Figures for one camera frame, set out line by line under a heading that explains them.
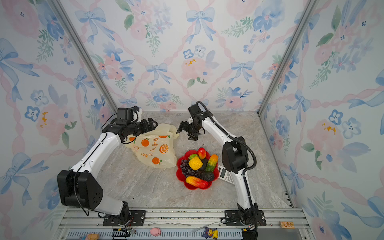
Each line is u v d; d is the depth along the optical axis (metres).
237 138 0.57
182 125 0.84
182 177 0.84
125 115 0.64
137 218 0.74
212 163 0.86
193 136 0.85
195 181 0.80
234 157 0.56
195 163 0.82
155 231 0.69
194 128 0.80
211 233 0.69
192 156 0.89
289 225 0.72
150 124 0.75
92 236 0.67
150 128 0.75
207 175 0.82
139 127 0.72
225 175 0.87
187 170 0.86
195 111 0.77
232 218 0.74
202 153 0.90
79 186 0.42
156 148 0.85
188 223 0.73
